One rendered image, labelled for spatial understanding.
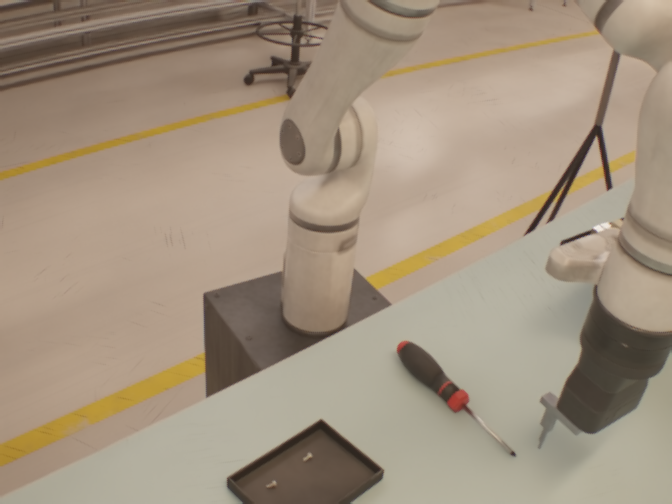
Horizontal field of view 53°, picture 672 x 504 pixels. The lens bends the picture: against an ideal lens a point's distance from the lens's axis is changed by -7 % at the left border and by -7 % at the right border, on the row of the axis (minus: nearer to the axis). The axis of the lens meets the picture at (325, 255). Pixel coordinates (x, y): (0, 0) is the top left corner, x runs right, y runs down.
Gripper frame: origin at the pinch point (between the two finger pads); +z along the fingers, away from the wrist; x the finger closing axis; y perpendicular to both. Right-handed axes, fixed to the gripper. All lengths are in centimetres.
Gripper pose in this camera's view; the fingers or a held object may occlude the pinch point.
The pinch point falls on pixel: (557, 436)
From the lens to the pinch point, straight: 70.9
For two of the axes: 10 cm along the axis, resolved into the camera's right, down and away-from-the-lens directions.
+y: 5.2, 5.2, -6.8
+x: 8.5, -2.4, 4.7
